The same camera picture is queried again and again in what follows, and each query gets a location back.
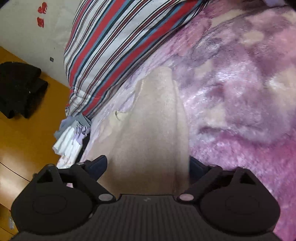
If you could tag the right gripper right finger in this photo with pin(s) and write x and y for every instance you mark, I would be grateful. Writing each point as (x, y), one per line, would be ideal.
(234, 202)

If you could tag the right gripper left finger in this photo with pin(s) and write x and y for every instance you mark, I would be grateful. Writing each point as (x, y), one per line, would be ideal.
(59, 200)

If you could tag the beige fuzzy sweater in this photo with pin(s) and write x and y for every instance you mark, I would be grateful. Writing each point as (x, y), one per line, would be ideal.
(147, 147)

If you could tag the small folded clothes pile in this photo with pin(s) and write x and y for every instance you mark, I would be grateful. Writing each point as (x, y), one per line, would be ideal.
(69, 140)

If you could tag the black garment on floor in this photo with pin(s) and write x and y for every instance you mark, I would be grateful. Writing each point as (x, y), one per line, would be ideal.
(22, 89)

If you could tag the purple pink fleece blanket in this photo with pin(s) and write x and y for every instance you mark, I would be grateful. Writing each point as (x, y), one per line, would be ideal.
(234, 64)

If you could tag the striped red white pillow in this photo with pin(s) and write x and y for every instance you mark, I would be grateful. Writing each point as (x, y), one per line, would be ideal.
(109, 40)

